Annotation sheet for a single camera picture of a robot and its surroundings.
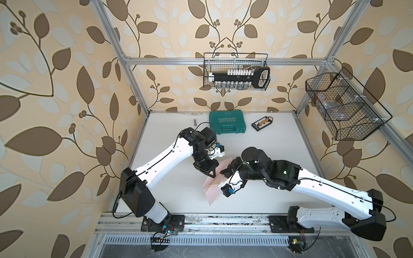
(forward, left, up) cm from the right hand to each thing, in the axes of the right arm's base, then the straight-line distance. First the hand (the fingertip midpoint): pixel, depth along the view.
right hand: (221, 165), depth 67 cm
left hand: (-1, +4, -6) cm, 7 cm away
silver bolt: (+43, +15, -22) cm, 51 cm away
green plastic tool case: (+42, -7, -19) cm, 47 cm away
